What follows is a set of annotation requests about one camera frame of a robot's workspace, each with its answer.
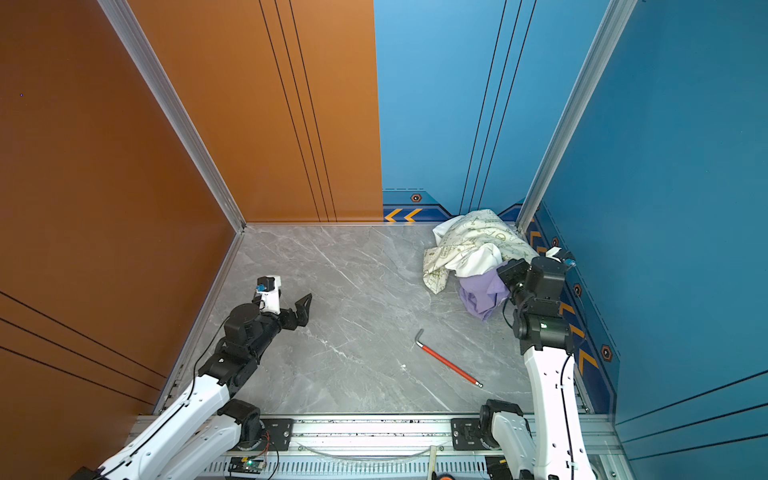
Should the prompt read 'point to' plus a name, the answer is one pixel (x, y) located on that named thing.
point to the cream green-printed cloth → (467, 229)
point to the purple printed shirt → (482, 294)
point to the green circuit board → (245, 465)
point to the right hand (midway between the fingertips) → (504, 257)
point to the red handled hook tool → (441, 361)
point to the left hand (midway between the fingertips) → (296, 291)
